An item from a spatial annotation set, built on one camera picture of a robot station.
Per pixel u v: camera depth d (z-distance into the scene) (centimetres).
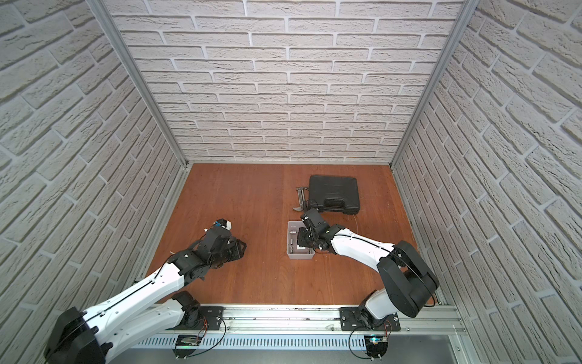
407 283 43
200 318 69
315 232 67
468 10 69
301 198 104
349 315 74
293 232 93
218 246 63
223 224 75
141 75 86
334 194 100
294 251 89
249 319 76
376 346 70
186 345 70
